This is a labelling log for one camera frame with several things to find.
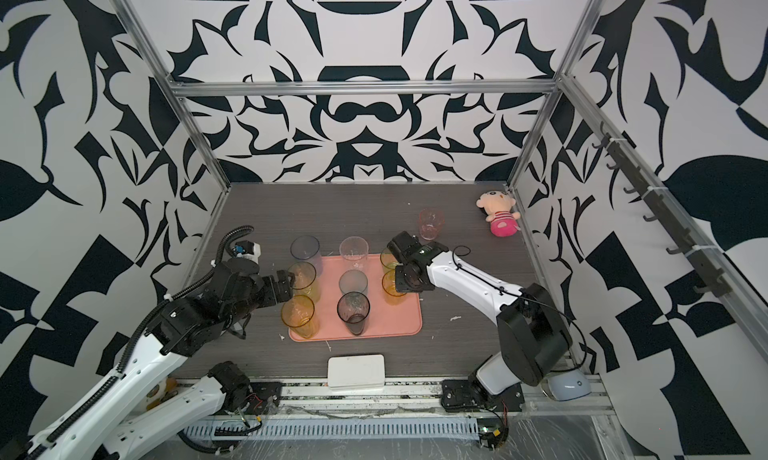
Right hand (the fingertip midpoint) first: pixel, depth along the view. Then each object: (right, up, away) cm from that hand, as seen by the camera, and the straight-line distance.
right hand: (408, 282), depth 86 cm
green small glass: (-6, +6, +5) cm, 10 cm away
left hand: (-32, +5, -14) cm, 35 cm away
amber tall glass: (-29, -7, -7) cm, 31 cm away
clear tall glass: (-16, +9, +2) cm, 18 cm away
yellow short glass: (-4, -4, -2) cm, 6 cm away
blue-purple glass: (-29, +9, 0) cm, 30 cm away
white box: (-14, -20, -11) cm, 27 cm away
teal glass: (-15, +1, -2) cm, 16 cm away
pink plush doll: (+32, +22, +18) cm, 43 cm away
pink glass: (+9, +17, +18) cm, 26 cm away
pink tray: (-7, -11, +1) cm, 13 cm away
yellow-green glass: (-28, +1, -4) cm, 28 cm away
